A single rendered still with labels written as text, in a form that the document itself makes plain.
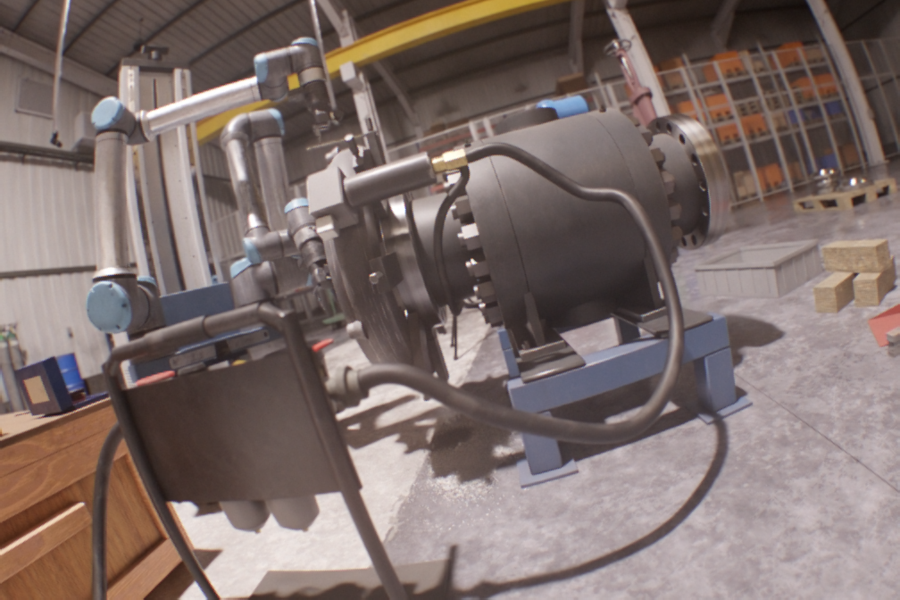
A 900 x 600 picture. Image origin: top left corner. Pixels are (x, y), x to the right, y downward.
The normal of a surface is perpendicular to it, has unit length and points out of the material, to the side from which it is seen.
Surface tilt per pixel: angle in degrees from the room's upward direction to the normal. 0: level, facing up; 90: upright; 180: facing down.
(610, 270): 128
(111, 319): 95
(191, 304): 90
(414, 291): 115
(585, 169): 72
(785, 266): 90
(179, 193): 90
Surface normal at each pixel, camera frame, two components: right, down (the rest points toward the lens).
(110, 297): 0.28, 0.00
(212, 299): 0.78, -0.22
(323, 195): -0.18, -0.35
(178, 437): -0.07, 0.02
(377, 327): 0.02, 0.37
